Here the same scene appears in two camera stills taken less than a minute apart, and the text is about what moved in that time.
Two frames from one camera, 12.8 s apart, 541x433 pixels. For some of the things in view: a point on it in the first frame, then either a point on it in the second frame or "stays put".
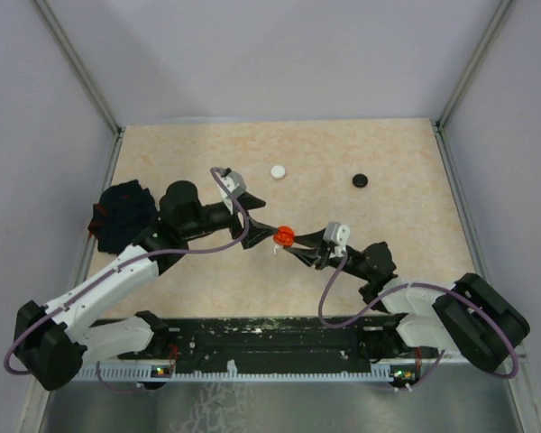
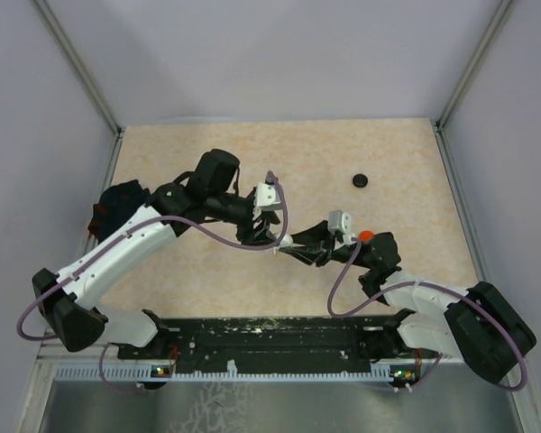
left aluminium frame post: (85, 77) stays put
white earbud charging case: (278, 171) to (287, 241)
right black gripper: (321, 255) stays put
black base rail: (294, 341) stays put
